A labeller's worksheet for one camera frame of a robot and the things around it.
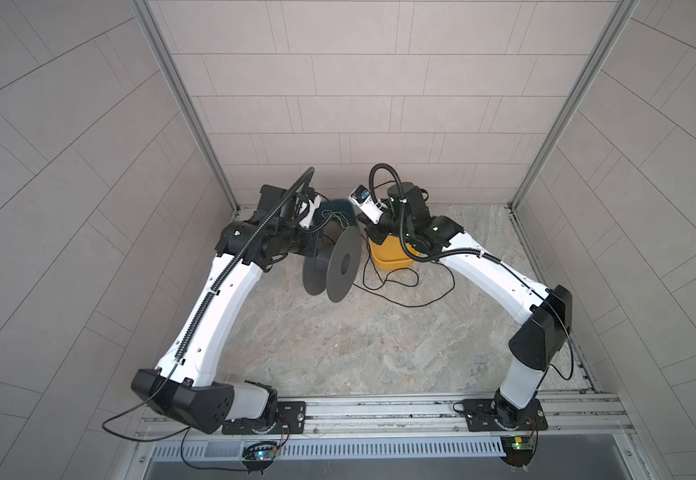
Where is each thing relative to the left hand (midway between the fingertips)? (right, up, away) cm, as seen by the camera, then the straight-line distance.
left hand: (328, 234), depth 70 cm
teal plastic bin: (-2, +8, +42) cm, 43 cm away
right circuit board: (+44, -50, -2) cm, 66 cm away
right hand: (+8, +5, +7) cm, 12 cm away
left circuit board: (-14, -48, -5) cm, 50 cm away
